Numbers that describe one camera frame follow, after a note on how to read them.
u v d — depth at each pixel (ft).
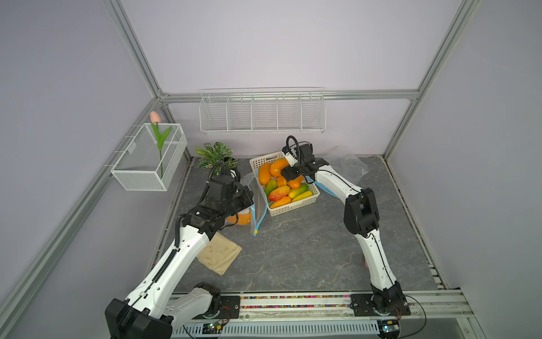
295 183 3.24
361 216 2.01
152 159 2.77
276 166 3.41
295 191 3.26
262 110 3.17
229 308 2.39
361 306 2.40
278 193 3.16
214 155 2.76
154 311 1.24
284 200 3.16
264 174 3.47
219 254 2.85
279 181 3.44
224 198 1.83
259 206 2.73
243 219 2.73
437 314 2.41
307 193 3.27
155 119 2.61
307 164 2.63
